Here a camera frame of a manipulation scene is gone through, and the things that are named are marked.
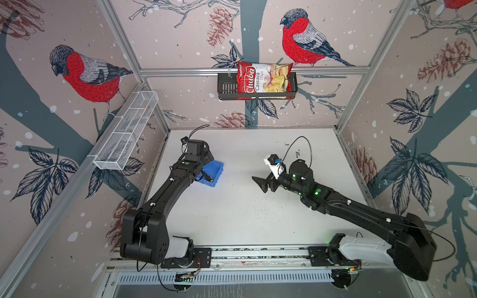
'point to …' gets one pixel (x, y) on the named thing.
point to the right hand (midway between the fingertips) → (257, 172)
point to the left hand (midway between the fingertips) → (201, 154)
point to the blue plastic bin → (211, 172)
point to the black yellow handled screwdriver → (207, 177)
